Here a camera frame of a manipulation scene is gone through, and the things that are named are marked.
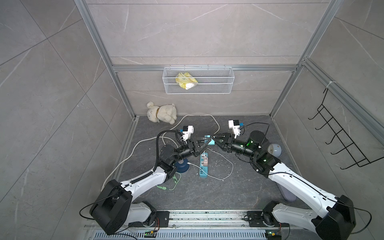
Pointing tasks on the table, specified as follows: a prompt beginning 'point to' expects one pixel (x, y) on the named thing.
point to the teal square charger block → (211, 142)
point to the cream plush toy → (165, 113)
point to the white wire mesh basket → (211, 80)
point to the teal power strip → (202, 173)
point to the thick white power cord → (172, 135)
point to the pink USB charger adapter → (205, 161)
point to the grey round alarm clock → (275, 149)
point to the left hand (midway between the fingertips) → (211, 141)
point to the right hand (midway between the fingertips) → (212, 139)
